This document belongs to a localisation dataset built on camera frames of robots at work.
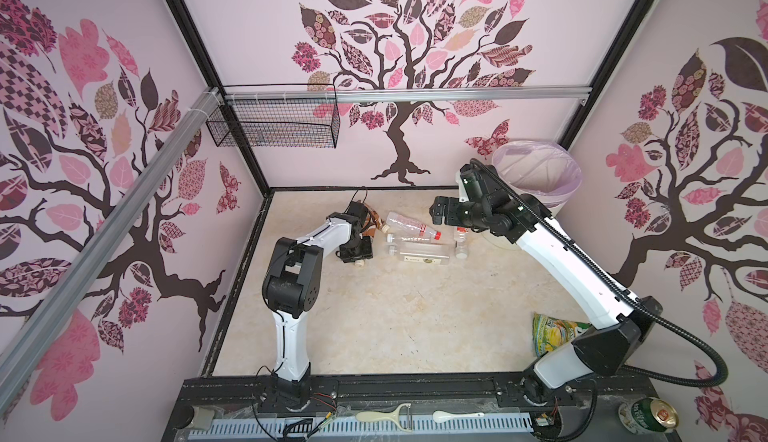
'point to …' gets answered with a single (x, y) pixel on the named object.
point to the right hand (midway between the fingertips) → (445, 207)
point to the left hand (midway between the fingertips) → (363, 258)
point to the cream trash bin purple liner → (538, 168)
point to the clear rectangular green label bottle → (421, 249)
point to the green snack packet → (549, 333)
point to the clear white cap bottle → (425, 240)
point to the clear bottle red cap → (396, 220)
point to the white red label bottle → (461, 241)
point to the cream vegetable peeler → (366, 416)
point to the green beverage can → (651, 415)
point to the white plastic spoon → (439, 416)
